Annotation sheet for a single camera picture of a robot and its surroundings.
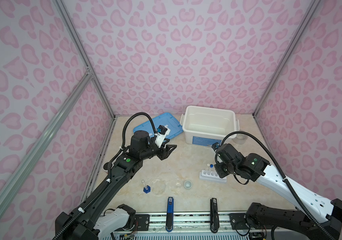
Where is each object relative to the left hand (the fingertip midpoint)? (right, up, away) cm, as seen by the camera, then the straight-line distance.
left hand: (172, 140), depth 72 cm
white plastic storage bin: (+22, +7, +42) cm, 48 cm away
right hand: (+22, -13, +2) cm, 26 cm away
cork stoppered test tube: (+19, -16, +8) cm, 26 cm away
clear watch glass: (+3, -26, +14) cm, 30 cm away
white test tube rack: (+22, -21, +12) cm, 32 cm away
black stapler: (+20, -40, 0) cm, 45 cm away
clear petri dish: (-8, -27, +13) cm, 31 cm away
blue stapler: (-1, -37, -1) cm, 37 cm away
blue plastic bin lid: (-5, +13, +46) cm, 48 cm away
